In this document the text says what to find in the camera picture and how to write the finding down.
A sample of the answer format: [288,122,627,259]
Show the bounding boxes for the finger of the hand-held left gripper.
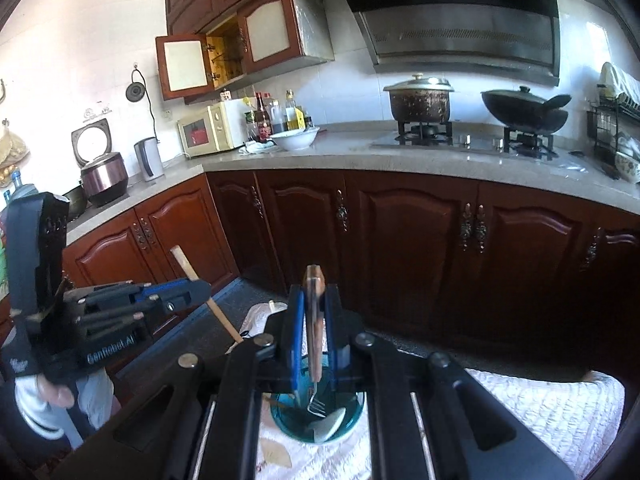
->
[79,304,172,342]
[62,279,211,307]

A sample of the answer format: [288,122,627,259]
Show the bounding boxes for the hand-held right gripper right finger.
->
[325,285,576,480]

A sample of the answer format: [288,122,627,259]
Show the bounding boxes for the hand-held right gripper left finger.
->
[50,287,306,480]

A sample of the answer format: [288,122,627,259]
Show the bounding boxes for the wooden handled fork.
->
[304,264,328,420]

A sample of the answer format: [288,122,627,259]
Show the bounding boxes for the white ceramic spoon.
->
[307,407,347,443]

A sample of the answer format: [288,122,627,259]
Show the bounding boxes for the wooden chopstick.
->
[170,246,245,345]

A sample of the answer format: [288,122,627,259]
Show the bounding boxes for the white utensil holder blue rim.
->
[269,355,370,445]

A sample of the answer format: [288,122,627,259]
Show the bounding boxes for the person's left forearm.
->
[0,400,88,466]

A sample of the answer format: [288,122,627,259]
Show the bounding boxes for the person's left hand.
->
[17,367,120,441]

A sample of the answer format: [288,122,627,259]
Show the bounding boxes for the white plastic bag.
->
[239,300,288,341]

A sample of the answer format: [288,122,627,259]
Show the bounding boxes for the small black pot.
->
[62,185,90,222]

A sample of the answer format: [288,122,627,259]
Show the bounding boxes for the blue cap water bottle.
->
[4,169,38,202]

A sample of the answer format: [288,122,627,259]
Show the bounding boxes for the rice cooker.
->
[71,118,131,207]

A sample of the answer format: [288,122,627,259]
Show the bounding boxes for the hanging mesh bag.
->
[0,120,28,186]

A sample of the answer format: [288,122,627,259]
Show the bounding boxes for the silver electric kettle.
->
[134,137,165,182]

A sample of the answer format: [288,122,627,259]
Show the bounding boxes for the wooden lower kitchen cabinets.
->
[62,169,640,386]

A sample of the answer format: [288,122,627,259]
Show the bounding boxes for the cream microwave oven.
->
[177,99,248,157]

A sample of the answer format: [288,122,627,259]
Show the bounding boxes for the stone countertop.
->
[65,122,640,246]

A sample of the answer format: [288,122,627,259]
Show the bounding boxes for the white bowl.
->
[270,126,321,152]

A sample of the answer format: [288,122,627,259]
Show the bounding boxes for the dark sauce bottle red label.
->
[253,92,272,143]

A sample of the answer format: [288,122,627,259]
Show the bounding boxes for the white quilted tablecloth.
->
[257,367,626,480]

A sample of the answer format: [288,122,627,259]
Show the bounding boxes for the cooking oil bottle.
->
[284,90,301,133]

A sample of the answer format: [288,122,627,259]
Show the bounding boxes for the open glass cabinet door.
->
[155,34,210,101]

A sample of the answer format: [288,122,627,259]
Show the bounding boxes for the gas stove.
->
[370,122,561,161]

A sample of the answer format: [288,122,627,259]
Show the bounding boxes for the metal stockpot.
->
[389,89,452,125]

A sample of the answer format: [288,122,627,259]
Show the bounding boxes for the steel pot lid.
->
[383,74,455,94]

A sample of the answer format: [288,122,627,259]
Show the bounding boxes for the black wok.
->
[481,91,572,133]

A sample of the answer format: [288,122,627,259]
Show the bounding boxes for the black wok lid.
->
[482,85,551,107]

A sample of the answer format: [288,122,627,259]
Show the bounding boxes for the range hood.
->
[327,0,561,86]

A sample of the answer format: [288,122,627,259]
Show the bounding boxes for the black dish rack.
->
[586,95,640,181]

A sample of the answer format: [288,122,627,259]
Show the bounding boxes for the patterned ceramic bowl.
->
[614,132,640,184]

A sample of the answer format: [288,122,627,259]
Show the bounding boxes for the row of white plates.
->
[599,61,640,111]

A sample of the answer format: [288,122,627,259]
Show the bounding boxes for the black wall cable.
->
[131,62,160,143]

